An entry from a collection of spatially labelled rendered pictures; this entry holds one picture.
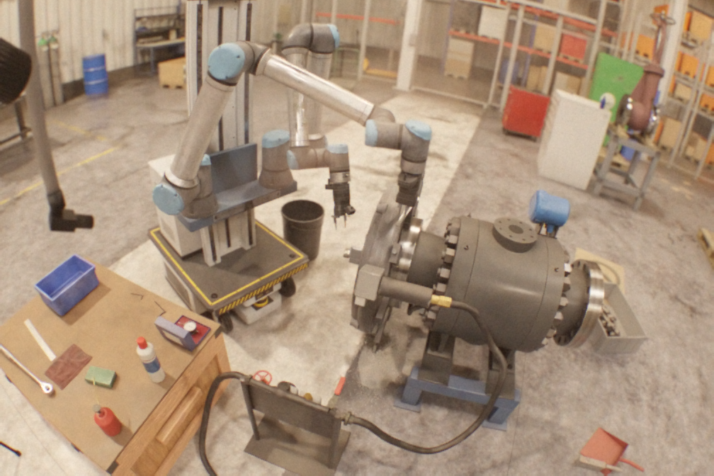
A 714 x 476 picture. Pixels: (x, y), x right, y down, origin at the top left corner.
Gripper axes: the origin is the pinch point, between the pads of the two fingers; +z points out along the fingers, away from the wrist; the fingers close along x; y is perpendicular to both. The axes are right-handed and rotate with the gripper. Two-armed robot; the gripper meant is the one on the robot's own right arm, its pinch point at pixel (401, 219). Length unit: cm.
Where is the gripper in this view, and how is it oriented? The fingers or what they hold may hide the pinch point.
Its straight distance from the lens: 137.4
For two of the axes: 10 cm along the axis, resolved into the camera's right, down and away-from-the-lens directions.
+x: -9.1, -2.9, 3.0
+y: 4.1, -4.9, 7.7
